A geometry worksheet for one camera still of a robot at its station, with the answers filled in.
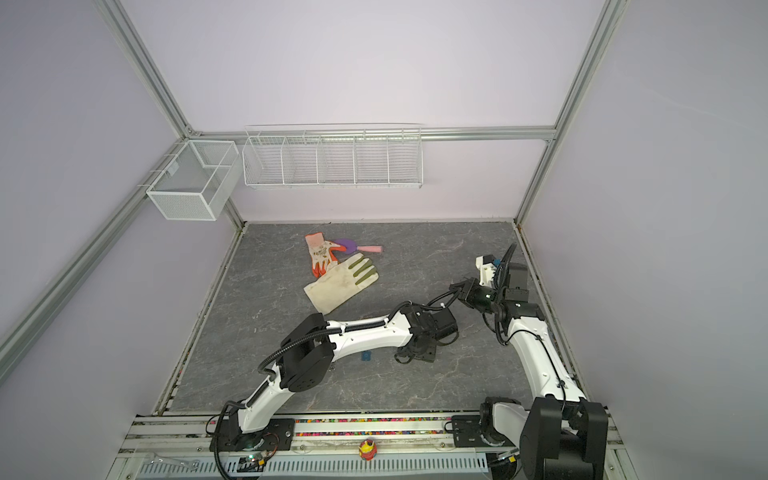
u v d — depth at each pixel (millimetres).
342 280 1023
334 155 986
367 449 668
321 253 1087
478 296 721
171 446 736
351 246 1131
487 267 761
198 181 983
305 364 517
